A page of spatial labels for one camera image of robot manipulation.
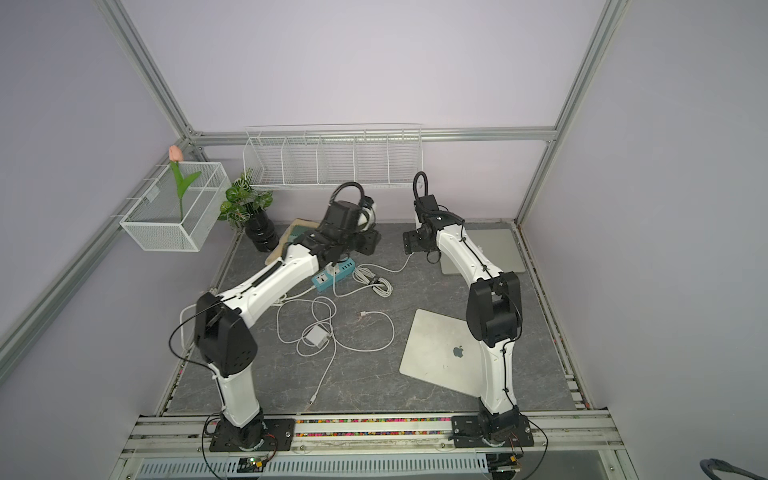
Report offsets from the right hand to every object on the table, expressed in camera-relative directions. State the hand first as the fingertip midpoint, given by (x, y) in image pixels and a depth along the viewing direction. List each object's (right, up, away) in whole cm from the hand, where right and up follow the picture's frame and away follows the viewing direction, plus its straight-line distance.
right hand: (419, 241), depth 96 cm
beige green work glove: (-48, +6, +22) cm, 53 cm away
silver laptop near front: (+6, -32, -9) cm, 34 cm away
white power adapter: (-31, -29, -7) cm, 43 cm away
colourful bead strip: (-14, -50, -21) cm, 56 cm away
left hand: (-14, +2, -11) cm, 18 cm away
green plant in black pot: (-54, +10, -5) cm, 55 cm away
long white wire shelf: (-28, +29, +2) cm, 40 cm away
